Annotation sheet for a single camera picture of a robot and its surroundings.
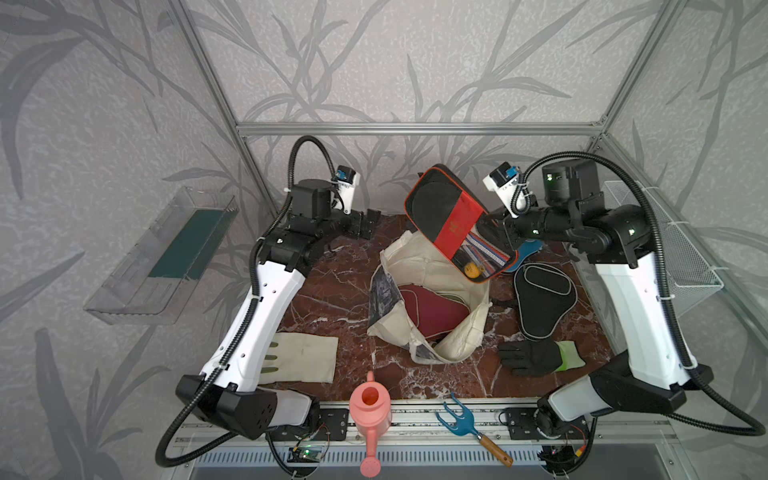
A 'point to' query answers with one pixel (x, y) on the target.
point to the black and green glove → (537, 357)
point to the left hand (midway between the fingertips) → (364, 208)
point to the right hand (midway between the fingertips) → (484, 217)
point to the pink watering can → (370, 409)
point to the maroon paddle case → (431, 311)
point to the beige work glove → (300, 357)
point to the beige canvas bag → (410, 260)
